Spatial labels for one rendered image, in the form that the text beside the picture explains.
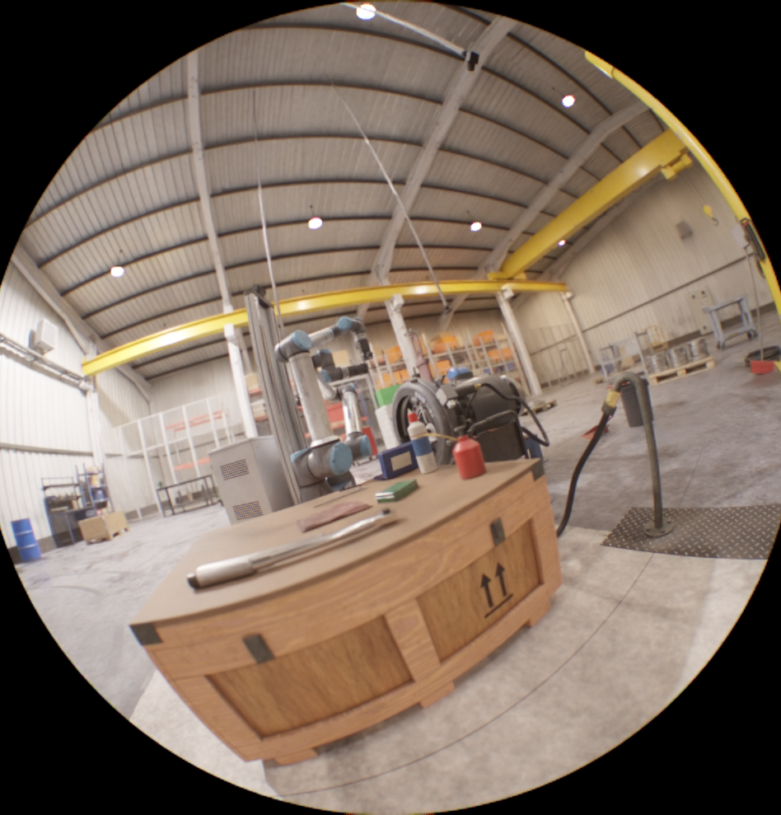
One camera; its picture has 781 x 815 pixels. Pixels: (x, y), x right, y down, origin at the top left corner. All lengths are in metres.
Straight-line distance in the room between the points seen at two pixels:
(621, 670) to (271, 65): 8.59
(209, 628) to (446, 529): 0.48
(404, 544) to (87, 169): 9.39
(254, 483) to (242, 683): 1.23
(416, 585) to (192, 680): 0.48
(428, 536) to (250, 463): 1.26
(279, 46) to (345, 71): 1.69
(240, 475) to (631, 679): 1.81
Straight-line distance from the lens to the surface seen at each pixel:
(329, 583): 0.52
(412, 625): 0.63
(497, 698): 0.80
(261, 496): 1.68
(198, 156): 7.84
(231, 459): 1.75
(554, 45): 10.54
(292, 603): 0.53
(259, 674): 0.63
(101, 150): 9.01
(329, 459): 1.34
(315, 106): 8.42
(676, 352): 5.23
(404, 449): 1.20
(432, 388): 1.99
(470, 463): 0.80
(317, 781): 0.81
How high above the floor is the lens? 0.67
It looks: 4 degrees up
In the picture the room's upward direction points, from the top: 17 degrees counter-clockwise
